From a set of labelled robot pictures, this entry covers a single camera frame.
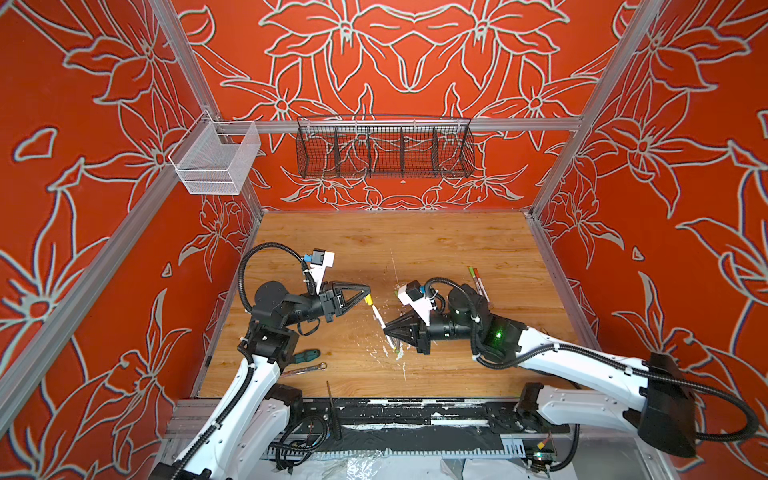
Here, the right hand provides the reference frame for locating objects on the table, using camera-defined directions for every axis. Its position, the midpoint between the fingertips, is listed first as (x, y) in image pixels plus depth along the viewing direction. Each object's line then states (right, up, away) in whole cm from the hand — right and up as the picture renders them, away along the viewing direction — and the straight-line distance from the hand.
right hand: (383, 333), depth 64 cm
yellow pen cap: (-3, +8, -2) cm, 9 cm away
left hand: (-3, +9, -2) cm, 10 cm away
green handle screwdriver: (-22, -12, +18) cm, 30 cm away
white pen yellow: (0, +2, 0) cm, 2 cm away
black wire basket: (+1, +51, +33) cm, 61 cm away
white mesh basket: (-54, +47, +29) cm, 77 cm away
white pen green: (+31, +7, +36) cm, 48 cm away
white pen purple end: (+33, +8, +37) cm, 50 cm away
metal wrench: (-18, -15, +18) cm, 29 cm away
